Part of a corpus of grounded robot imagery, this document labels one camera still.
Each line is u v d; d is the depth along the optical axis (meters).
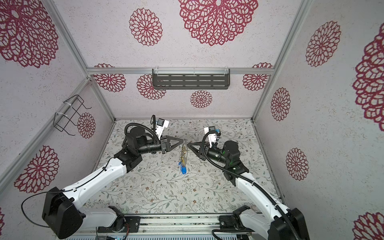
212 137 0.64
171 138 0.66
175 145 0.66
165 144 0.60
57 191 0.41
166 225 0.75
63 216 0.39
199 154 0.64
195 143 0.65
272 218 0.41
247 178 0.52
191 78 0.91
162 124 0.62
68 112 0.78
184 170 0.72
